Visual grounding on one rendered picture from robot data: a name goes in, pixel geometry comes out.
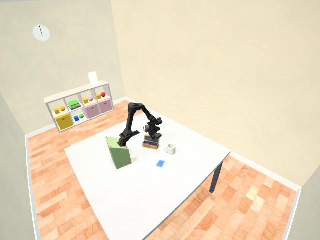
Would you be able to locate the cream white mug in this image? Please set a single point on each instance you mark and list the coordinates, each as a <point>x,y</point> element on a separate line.
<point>171,149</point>

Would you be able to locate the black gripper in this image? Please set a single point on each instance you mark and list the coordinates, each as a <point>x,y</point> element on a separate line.
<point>153,133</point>

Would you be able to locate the black smartphone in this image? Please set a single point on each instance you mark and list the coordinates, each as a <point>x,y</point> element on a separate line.
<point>135,133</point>

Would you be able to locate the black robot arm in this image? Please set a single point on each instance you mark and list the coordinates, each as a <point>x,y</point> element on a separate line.
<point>132,109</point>

